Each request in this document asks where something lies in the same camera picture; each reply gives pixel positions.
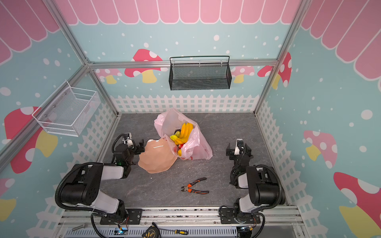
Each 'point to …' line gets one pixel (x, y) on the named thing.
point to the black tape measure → (152, 232)
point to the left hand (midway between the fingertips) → (136, 142)
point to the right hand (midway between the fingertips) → (237, 143)
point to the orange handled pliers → (188, 187)
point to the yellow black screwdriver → (177, 231)
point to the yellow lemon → (179, 152)
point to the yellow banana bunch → (186, 129)
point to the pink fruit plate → (158, 155)
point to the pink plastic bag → (196, 148)
